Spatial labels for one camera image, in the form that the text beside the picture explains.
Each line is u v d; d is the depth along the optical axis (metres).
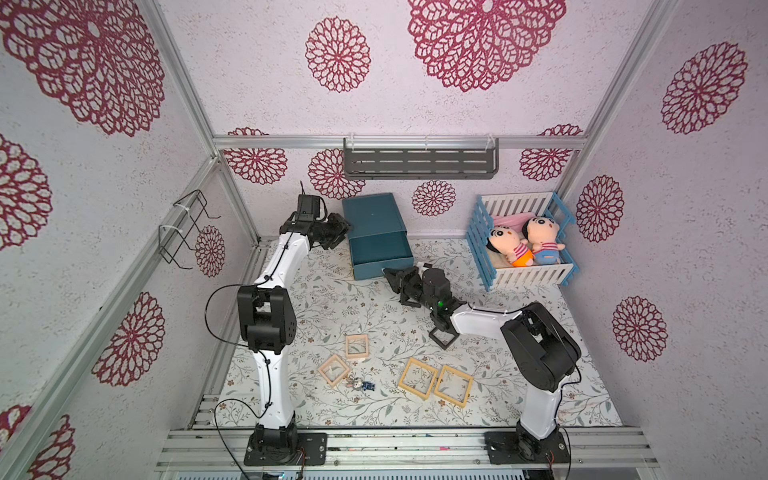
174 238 0.74
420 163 0.95
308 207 0.75
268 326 0.57
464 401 0.81
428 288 0.72
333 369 0.87
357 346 0.92
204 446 0.78
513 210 1.12
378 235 0.93
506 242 1.03
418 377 0.86
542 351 0.50
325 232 0.82
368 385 0.83
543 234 1.02
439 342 0.92
